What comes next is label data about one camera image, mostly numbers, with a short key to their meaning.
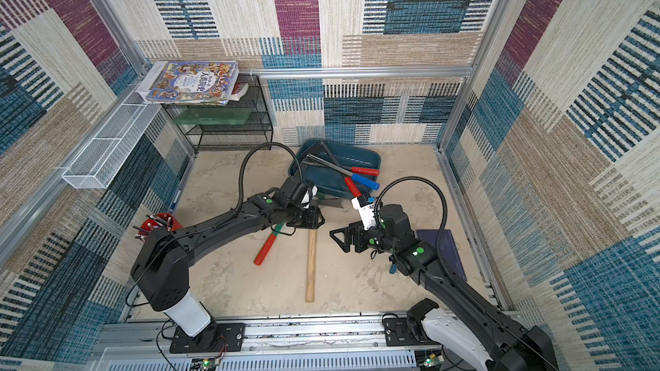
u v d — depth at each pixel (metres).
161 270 0.44
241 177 0.65
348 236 0.66
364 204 0.68
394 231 0.59
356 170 1.01
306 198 0.72
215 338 0.69
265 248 0.89
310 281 0.83
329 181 1.14
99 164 0.70
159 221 0.81
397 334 0.73
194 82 0.80
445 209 0.60
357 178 0.95
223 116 1.02
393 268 0.85
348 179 0.97
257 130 1.15
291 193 0.66
